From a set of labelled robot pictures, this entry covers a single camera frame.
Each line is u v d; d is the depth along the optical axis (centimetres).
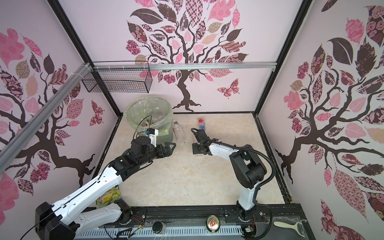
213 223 62
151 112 99
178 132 103
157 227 63
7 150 50
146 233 70
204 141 74
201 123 107
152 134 67
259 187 52
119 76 95
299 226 71
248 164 50
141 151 56
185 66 94
